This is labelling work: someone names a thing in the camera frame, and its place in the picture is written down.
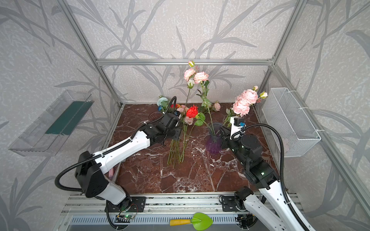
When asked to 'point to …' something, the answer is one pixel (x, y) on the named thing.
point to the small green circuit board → (128, 216)
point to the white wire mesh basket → (294, 133)
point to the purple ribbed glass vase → (214, 141)
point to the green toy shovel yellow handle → (200, 221)
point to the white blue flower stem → (163, 103)
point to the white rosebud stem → (190, 84)
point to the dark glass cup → (154, 115)
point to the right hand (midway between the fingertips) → (221, 123)
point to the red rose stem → (192, 112)
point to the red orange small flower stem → (177, 106)
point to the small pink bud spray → (216, 106)
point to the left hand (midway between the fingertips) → (179, 125)
